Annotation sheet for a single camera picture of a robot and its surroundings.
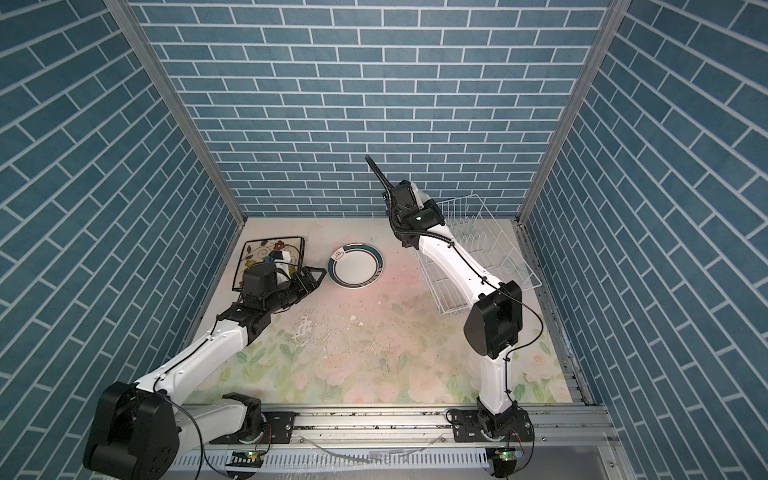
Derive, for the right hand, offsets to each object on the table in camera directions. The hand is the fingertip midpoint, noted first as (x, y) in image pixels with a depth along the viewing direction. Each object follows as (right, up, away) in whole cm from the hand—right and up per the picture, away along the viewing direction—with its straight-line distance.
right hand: (440, 212), depth 85 cm
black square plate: (-63, -12, +21) cm, 67 cm away
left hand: (-32, -18, -2) cm, 37 cm away
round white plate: (-27, -17, +20) cm, 38 cm away
